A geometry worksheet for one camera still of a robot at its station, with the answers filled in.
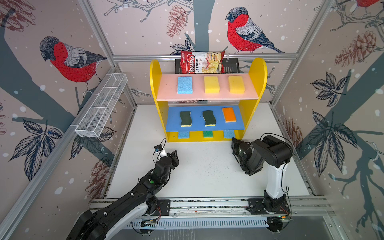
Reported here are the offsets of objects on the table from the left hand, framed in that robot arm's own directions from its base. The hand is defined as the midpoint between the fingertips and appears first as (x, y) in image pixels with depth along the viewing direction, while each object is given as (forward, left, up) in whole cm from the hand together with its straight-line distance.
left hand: (174, 152), depth 82 cm
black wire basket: (+49, -37, +25) cm, 66 cm away
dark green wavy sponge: (+20, -6, +5) cm, 22 cm away
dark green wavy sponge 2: (+21, -21, +5) cm, 30 cm away
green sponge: (+18, -21, -8) cm, 29 cm away
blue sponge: (+18, -4, -9) cm, 20 cm away
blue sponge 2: (+17, -35, -8) cm, 40 cm away
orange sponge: (+24, -34, +5) cm, 42 cm away
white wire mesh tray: (+7, +39, +20) cm, 44 cm away
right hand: (+13, -35, -7) cm, 38 cm away
